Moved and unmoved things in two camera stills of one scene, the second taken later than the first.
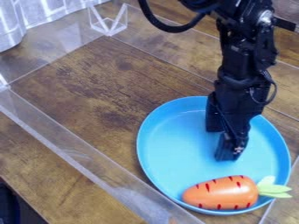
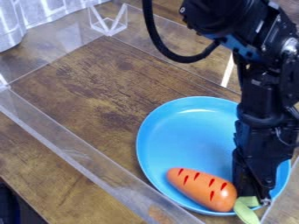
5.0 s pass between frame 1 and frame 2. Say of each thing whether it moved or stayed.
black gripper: moved
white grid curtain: stayed
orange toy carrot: moved
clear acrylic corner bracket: stayed
